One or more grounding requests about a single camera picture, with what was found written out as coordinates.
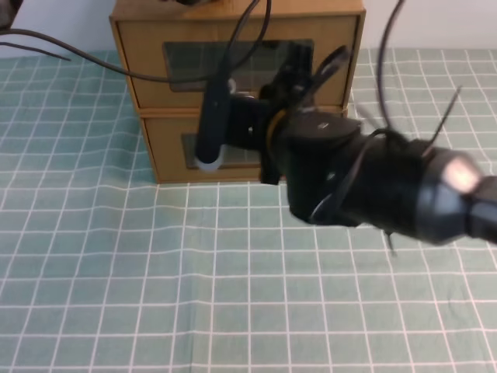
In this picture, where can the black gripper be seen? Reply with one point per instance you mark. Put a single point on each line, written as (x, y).
(249, 117)

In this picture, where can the brown shoebox drawer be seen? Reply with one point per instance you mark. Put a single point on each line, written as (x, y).
(181, 43)
(170, 135)

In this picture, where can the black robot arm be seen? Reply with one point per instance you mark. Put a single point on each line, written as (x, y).
(337, 175)

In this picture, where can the cyan checkered tablecloth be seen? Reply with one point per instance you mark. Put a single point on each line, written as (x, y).
(104, 270)

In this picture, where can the black wrist camera stick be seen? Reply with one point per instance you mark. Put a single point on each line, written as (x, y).
(214, 116)

